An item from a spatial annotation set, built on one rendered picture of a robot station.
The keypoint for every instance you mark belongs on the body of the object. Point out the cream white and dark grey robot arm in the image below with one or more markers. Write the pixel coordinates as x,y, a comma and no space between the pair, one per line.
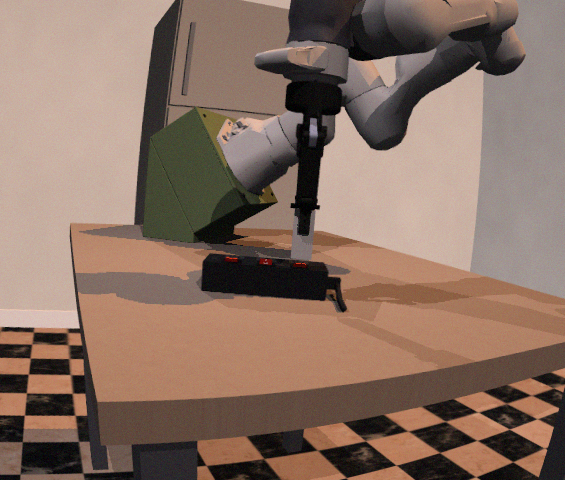
379,28

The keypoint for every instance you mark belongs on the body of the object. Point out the black power strip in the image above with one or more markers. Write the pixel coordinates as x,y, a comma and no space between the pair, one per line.
269,277

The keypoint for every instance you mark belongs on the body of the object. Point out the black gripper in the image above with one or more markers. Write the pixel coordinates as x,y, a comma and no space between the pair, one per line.
311,98

